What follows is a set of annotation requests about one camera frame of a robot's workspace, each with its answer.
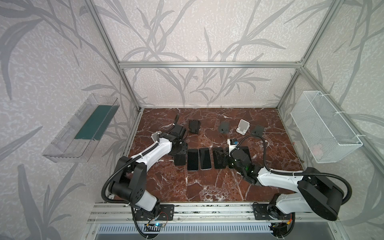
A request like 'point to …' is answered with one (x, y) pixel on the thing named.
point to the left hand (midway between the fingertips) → (183, 146)
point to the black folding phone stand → (194, 126)
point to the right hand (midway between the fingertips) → (221, 146)
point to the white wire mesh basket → (323, 132)
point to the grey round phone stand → (224, 127)
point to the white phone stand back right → (243, 126)
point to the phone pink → (246, 150)
